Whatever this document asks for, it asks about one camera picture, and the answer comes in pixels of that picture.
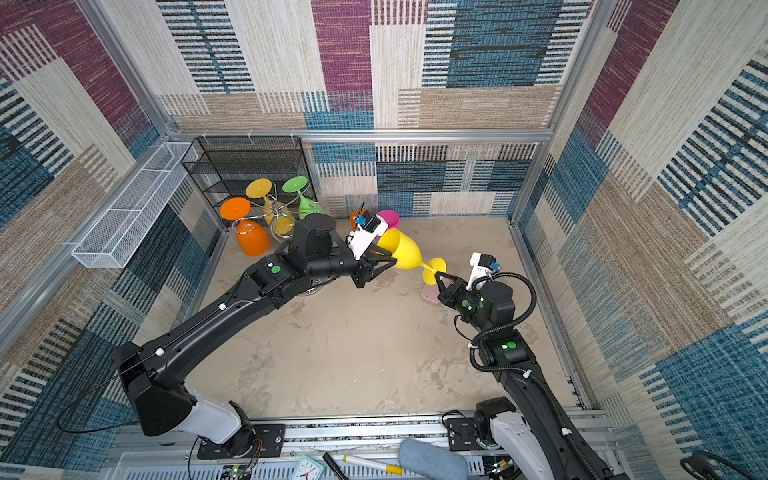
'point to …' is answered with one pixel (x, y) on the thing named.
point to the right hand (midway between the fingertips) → (436, 278)
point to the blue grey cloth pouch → (431, 462)
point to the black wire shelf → (220, 168)
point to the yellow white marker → (387, 468)
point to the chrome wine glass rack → (288, 203)
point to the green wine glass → (306, 207)
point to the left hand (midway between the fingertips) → (394, 257)
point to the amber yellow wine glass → (274, 214)
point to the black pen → (334, 467)
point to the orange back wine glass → (251, 238)
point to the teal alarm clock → (308, 469)
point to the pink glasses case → (430, 294)
